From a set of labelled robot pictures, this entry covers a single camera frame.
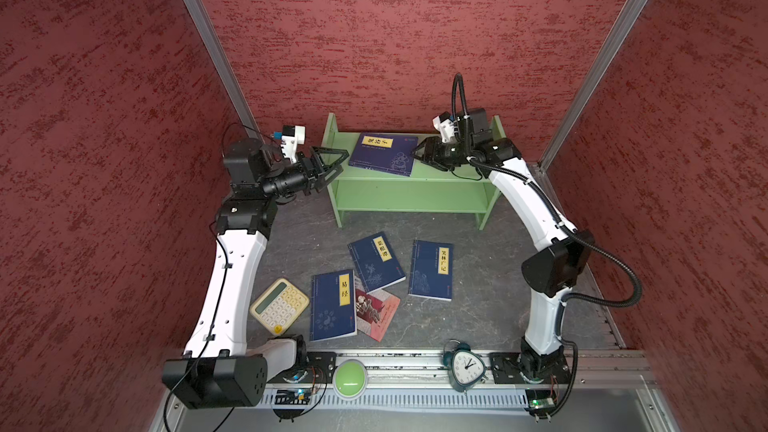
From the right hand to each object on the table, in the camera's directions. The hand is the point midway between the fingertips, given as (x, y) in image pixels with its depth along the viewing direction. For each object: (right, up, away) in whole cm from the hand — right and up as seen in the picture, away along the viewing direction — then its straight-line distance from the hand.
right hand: (414, 160), depth 79 cm
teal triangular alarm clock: (+12, -52, -8) cm, 54 cm away
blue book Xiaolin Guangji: (+6, -33, +11) cm, 35 cm away
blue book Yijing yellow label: (-23, -41, +4) cm, 47 cm away
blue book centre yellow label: (-11, -31, +13) cm, 36 cm away
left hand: (-16, -4, -17) cm, 23 cm away
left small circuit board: (-31, -59, -8) cm, 67 cm away
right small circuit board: (+30, -60, -9) cm, 67 cm away
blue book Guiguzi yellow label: (-8, +3, +6) cm, 10 cm away
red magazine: (-11, -43, +4) cm, 45 cm away
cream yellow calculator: (-39, -42, +3) cm, 57 cm away
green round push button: (-16, -55, -8) cm, 58 cm away
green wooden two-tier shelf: (-17, -8, +17) cm, 26 cm away
